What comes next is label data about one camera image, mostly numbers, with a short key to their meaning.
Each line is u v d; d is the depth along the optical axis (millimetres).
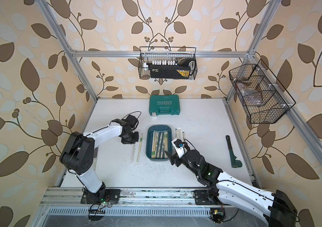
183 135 990
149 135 959
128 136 766
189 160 567
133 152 903
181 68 828
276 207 424
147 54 911
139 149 932
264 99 732
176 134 990
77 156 472
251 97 706
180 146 630
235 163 848
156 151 911
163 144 935
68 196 765
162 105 1116
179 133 992
